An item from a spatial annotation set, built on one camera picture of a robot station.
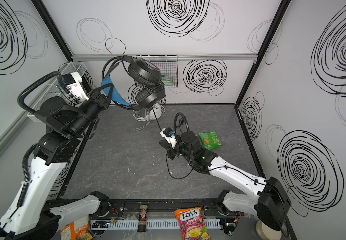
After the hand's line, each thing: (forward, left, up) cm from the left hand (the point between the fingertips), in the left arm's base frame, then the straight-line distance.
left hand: (111, 84), depth 50 cm
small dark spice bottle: (-36, -7, -52) cm, 64 cm away
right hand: (-4, -14, -31) cm, 34 cm away
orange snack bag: (-39, +21, -50) cm, 67 cm away
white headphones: (+27, -1, -48) cm, 55 cm away
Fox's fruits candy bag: (-35, -30, -51) cm, 69 cm away
